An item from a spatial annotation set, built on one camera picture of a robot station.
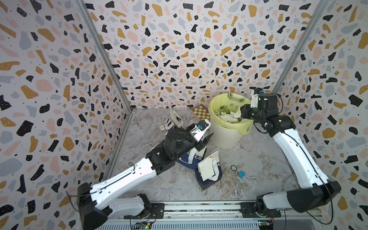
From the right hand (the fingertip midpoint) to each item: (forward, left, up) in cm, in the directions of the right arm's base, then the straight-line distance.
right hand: (241, 107), depth 74 cm
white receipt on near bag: (-27, +18, -16) cm, 36 cm away
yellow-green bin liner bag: (+16, +4, -17) cm, 24 cm away
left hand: (-15, +18, +2) cm, 23 cm away
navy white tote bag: (-22, +25, -15) cm, 37 cm away
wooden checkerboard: (+27, +20, -32) cm, 47 cm away
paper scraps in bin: (+6, +2, -14) cm, 16 cm away
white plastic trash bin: (-4, +7, -21) cm, 23 cm away
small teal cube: (-22, -4, -34) cm, 40 cm away
